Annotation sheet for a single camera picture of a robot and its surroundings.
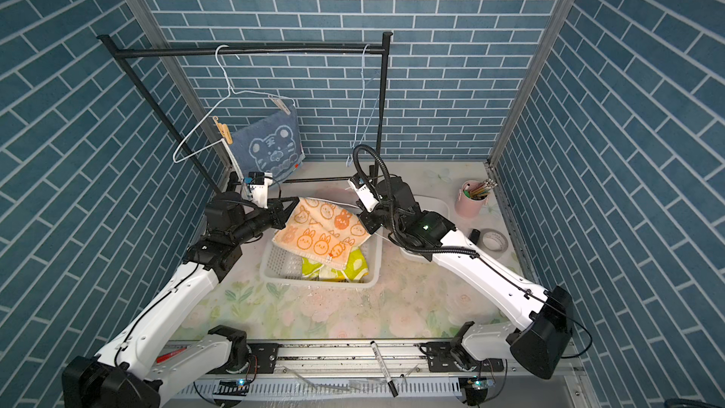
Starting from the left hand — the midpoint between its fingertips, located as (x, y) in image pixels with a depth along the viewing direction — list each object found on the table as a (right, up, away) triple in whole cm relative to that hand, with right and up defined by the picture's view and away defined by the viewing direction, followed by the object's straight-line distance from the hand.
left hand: (306, 201), depth 74 cm
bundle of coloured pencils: (+54, +2, +20) cm, 57 cm away
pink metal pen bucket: (+51, -3, +25) cm, 57 cm away
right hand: (+16, 0, 0) cm, 16 cm away
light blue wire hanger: (+14, +28, +36) cm, 48 cm away
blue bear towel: (-14, +17, +12) cm, 25 cm away
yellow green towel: (+13, -23, +14) cm, 30 cm away
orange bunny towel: (+2, -9, +11) cm, 15 cm away
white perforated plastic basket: (-11, -22, +15) cm, 29 cm away
